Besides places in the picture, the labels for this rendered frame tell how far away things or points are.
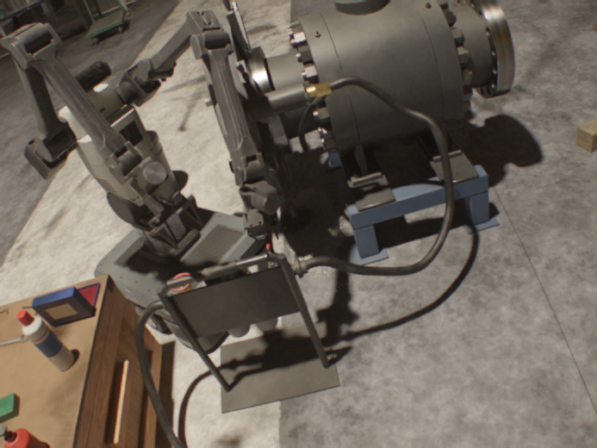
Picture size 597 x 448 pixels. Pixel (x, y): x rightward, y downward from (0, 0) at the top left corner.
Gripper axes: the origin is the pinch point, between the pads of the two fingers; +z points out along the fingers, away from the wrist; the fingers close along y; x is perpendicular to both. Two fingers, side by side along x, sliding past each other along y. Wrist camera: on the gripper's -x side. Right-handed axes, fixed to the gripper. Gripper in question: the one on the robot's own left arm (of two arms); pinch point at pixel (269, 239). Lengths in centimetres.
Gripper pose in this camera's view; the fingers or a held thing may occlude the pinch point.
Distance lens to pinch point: 150.6
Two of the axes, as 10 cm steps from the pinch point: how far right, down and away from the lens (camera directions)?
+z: 2.6, 7.3, 6.3
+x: -1.2, -6.2, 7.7
